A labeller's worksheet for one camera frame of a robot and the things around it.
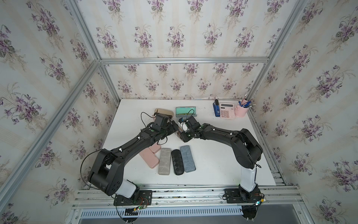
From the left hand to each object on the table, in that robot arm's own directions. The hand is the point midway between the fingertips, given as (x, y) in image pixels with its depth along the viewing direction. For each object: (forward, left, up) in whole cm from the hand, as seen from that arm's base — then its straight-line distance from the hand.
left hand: (175, 129), depth 87 cm
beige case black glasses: (-17, -2, -10) cm, 20 cm away
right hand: (+1, -7, -8) cm, 11 cm away
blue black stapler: (+30, -34, -9) cm, 46 cm away
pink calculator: (+24, -42, -10) cm, 49 cm away
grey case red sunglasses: (-17, +6, -10) cm, 21 cm away
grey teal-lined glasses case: (+22, -8, -9) cm, 25 cm away
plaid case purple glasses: (+3, -2, -11) cm, 11 cm away
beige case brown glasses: (+25, +9, -11) cm, 29 cm away
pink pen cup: (+19, -50, -6) cm, 54 cm away
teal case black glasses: (-20, -9, -10) cm, 24 cm away
